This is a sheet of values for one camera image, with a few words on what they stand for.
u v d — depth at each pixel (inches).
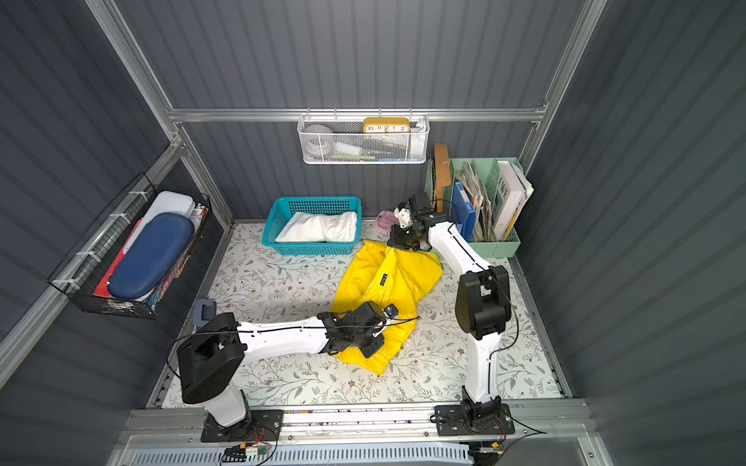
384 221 47.7
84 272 24.3
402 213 34.3
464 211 37.8
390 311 29.4
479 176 40.0
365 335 30.3
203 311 35.9
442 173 35.0
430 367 32.6
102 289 25.6
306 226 42.6
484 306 21.0
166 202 30.6
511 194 36.8
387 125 34.2
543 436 28.4
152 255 26.3
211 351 19.4
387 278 35.0
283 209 45.5
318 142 33.1
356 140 36.0
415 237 31.2
